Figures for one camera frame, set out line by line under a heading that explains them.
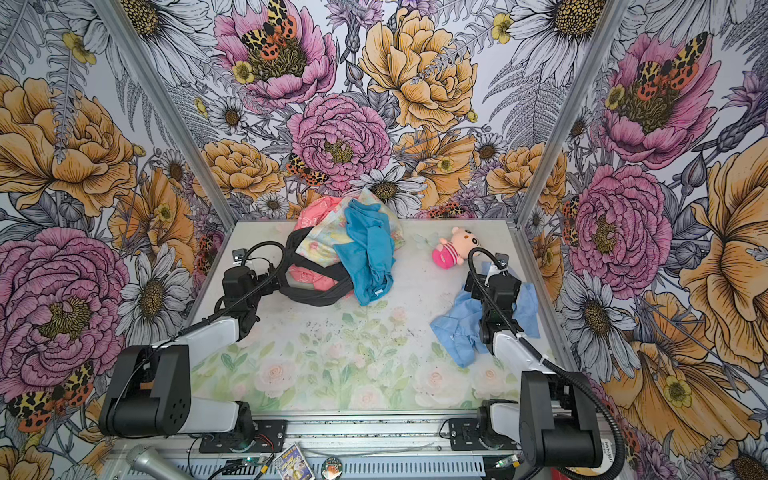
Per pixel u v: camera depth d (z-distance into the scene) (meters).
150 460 0.69
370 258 0.97
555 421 0.42
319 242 0.96
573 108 0.89
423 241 1.16
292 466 0.69
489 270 0.78
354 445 0.74
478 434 0.74
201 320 0.59
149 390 0.43
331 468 0.70
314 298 0.98
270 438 0.73
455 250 1.05
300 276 1.04
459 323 0.85
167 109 0.88
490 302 0.60
